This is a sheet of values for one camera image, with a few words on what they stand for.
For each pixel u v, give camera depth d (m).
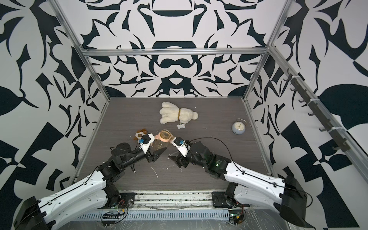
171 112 0.98
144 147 0.62
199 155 0.54
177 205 0.74
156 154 0.64
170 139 0.69
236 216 0.71
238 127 0.99
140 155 0.63
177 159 0.63
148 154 0.64
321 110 0.55
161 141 0.67
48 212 0.42
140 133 0.96
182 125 1.04
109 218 0.73
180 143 0.60
